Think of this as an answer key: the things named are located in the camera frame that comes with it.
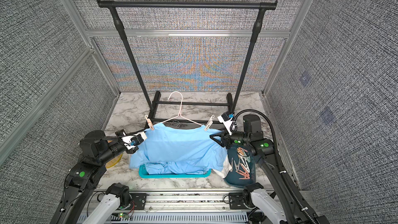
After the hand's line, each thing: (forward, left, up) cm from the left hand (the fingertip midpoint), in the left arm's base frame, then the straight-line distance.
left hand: (143, 126), depth 66 cm
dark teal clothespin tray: (-16, -40, -30) cm, 52 cm away
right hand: (-1, -30, -4) cm, 31 cm away
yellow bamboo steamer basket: (-15, +8, +1) cm, 17 cm away
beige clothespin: (0, -28, +1) cm, 28 cm away
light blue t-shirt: (-6, -10, -11) cm, 16 cm away
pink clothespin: (0, -3, +3) cm, 4 cm away
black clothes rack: (+34, +6, -27) cm, 44 cm away
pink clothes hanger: (+28, -12, -30) cm, 42 cm away
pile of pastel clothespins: (-10, -47, -29) cm, 56 cm away
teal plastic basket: (-12, +4, -19) cm, 23 cm away
